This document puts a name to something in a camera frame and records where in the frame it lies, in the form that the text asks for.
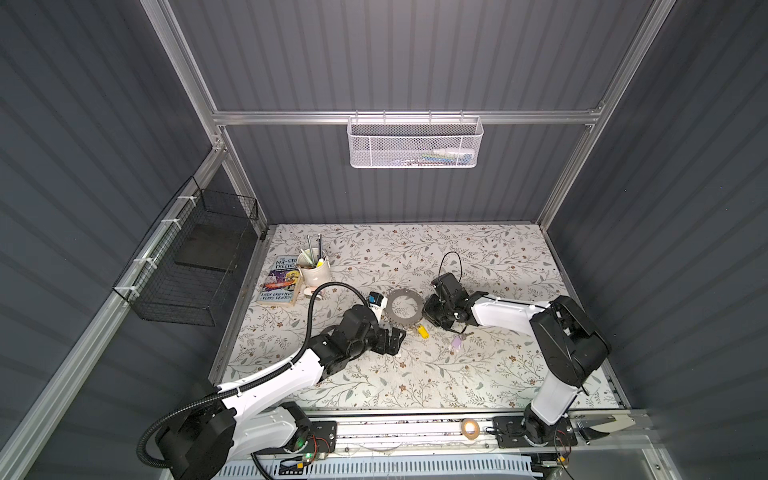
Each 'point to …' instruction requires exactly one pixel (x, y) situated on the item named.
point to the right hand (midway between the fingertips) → (422, 314)
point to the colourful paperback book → (283, 282)
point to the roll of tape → (470, 428)
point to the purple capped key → (456, 342)
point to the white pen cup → (315, 268)
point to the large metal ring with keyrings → (388, 306)
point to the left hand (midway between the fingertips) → (393, 329)
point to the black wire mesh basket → (181, 272)
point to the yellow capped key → (423, 332)
